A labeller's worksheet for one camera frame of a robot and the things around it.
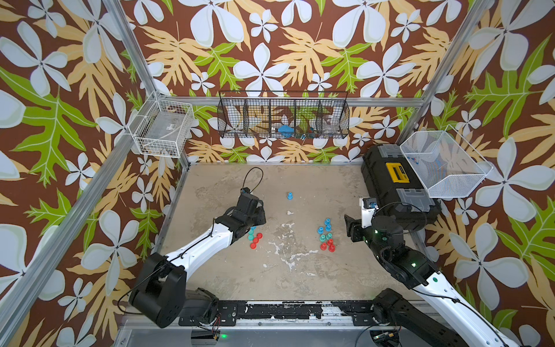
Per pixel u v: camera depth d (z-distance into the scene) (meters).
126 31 0.72
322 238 0.91
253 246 0.90
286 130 0.96
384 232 0.51
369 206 0.61
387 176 0.93
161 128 0.86
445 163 0.83
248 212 0.66
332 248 0.88
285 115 0.99
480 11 0.69
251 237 0.93
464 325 0.42
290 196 1.05
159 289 0.42
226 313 0.74
